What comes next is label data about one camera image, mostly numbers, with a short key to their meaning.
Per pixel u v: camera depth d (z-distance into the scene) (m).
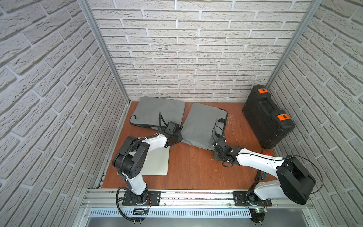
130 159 0.47
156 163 0.86
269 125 0.82
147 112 1.16
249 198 0.65
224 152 0.68
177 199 0.75
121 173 0.50
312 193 0.45
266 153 0.90
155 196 0.74
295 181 0.42
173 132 0.75
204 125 1.00
